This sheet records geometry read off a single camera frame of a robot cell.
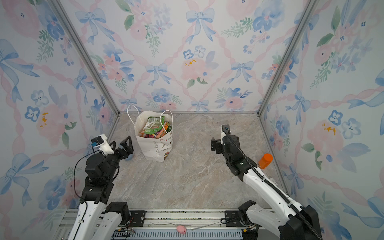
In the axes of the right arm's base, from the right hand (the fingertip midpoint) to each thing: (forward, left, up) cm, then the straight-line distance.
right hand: (222, 135), depth 79 cm
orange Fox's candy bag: (0, +35, 0) cm, 35 cm away
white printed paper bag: (-2, +38, -11) cm, 40 cm away
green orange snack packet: (+8, +38, 0) cm, 39 cm away
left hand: (-7, +48, +7) cm, 49 cm away
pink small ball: (-39, +20, -20) cm, 49 cm away
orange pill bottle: (-8, -25, -13) cm, 29 cm away
